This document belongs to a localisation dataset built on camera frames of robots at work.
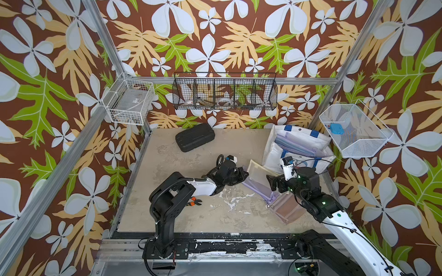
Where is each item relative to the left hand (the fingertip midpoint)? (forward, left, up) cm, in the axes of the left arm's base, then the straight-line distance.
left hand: (251, 171), depth 88 cm
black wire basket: (+40, +16, +22) cm, 48 cm away
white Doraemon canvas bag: (+7, -13, +7) cm, 16 cm away
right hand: (-6, -9, +10) cm, 14 cm away
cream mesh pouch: (+3, -5, -6) cm, 9 cm away
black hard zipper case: (+26, +34, -4) cm, 43 cm away
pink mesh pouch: (-16, -18, -8) cm, 25 cm away
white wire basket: (+27, +63, +24) cm, 72 cm away
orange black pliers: (-13, +28, -10) cm, 33 cm away
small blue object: (+16, -43, +16) cm, 48 cm away
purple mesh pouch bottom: (+12, -26, +8) cm, 30 cm away
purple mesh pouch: (-7, -6, -7) cm, 11 cm away
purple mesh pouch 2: (+13, -37, +9) cm, 40 cm away
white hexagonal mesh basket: (+7, -50, +21) cm, 54 cm away
